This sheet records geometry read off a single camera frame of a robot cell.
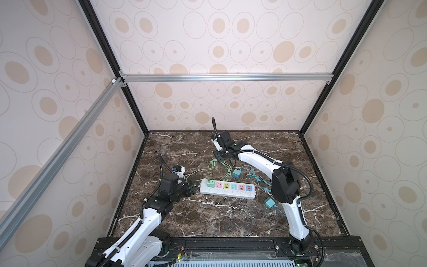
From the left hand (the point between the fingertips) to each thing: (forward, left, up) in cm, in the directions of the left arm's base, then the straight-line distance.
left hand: (199, 182), depth 81 cm
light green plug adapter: (+2, -6, -6) cm, 9 cm away
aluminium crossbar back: (+113, -40, -6) cm, 120 cm away
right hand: (+21, -14, -2) cm, 26 cm away
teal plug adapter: (+12, -20, -11) cm, 26 cm away
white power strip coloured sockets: (+1, -15, -10) cm, 18 cm away
